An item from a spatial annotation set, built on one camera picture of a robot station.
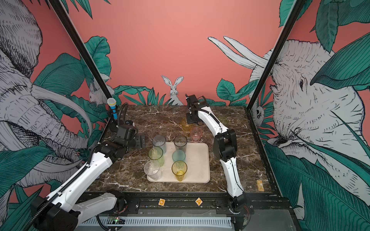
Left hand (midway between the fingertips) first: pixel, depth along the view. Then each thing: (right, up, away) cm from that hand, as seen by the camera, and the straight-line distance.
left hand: (137, 136), depth 80 cm
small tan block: (+70, -28, +1) cm, 75 cm away
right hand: (+30, +11, +17) cm, 36 cm away
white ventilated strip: (+16, -41, -10) cm, 46 cm away
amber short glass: (+27, +4, +24) cm, 37 cm away
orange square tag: (+15, -34, -5) cm, 38 cm away
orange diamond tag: (+34, -34, -5) cm, 49 cm away
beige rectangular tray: (+35, -15, +11) cm, 39 cm away
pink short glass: (+34, 0, +21) cm, 40 cm away
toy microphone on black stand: (-20, +21, +10) cm, 30 cm away
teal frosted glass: (+23, -12, +7) cm, 27 cm away
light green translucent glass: (+9, -11, +6) cm, 15 cm away
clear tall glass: (+6, -21, +7) cm, 23 cm away
